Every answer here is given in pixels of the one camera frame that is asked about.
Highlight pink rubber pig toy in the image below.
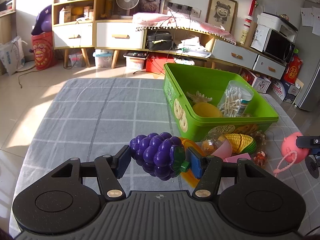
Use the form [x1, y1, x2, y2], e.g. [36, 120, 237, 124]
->
[273, 132, 310, 178]

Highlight pink clear capsule ball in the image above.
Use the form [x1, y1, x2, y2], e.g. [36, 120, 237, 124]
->
[201, 132, 232, 160]

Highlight pink toy block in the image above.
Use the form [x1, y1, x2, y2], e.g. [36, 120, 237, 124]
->
[223, 153, 251, 163]

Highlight purple toy grapes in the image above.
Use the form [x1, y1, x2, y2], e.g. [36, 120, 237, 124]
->
[129, 132, 191, 181]

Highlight small red figurine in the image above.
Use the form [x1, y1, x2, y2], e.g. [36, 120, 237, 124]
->
[253, 150, 267, 168]

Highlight yellow toy cup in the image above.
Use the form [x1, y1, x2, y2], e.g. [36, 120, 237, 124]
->
[193, 102, 223, 118]

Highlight clear cotton swab jar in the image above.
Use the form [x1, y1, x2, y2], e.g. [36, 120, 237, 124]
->
[217, 80, 254, 118]

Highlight yellow green toy corn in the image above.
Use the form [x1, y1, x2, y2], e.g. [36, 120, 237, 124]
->
[225, 133, 257, 154]

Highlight grey checked tablecloth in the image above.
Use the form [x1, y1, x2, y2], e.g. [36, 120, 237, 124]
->
[14, 78, 319, 235]

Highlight green plastic cookie bin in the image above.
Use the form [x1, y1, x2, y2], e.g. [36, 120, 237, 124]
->
[164, 63, 279, 141]

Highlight white red carton box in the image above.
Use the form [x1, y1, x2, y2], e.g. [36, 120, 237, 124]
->
[240, 69, 271, 94]

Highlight red gift box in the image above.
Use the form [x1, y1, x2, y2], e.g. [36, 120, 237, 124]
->
[283, 54, 303, 84]

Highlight silver refrigerator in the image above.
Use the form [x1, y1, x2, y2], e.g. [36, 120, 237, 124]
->
[292, 0, 320, 112]

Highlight black white microwave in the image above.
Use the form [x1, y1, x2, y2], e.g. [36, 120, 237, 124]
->
[251, 24, 295, 64]

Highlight white printer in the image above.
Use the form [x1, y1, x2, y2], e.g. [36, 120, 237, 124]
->
[257, 12, 298, 42]

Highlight black device on shelf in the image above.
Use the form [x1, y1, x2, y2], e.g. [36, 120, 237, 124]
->
[146, 30, 174, 51]

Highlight red cartoon bag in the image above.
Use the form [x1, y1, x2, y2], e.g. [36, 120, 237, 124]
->
[31, 32, 56, 70]

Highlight pink fringed cloth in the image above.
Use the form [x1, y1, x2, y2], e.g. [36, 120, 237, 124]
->
[132, 12, 236, 45]

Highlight wooden white tv cabinet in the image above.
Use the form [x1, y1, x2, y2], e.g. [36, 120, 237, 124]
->
[52, 0, 286, 79]

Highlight framed cartoon girl drawing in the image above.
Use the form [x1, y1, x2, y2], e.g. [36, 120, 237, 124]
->
[205, 0, 238, 33]

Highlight purple plush toy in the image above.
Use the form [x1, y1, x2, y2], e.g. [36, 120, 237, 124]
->
[31, 5, 52, 36]

